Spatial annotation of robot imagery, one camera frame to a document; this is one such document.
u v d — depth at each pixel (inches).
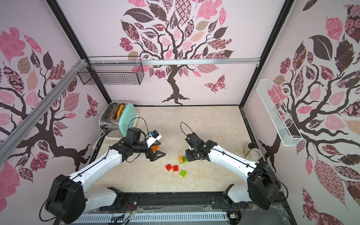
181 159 33.2
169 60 37.0
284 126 29.4
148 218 27.5
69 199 15.6
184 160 34.4
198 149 23.9
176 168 33.2
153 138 27.5
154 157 27.9
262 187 16.1
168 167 33.6
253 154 31.8
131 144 25.3
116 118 35.5
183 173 32.7
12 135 20.3
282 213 27.8
